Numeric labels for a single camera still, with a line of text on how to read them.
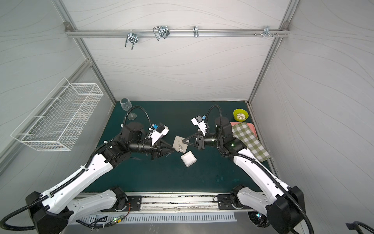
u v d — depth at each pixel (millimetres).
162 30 765
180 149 647
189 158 889
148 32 764
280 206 376
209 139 604
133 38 790
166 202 750
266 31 764
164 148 603
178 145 641
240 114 1076
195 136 617
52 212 387
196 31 781
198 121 615
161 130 574
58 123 688
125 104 994
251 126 1049
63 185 408
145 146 574
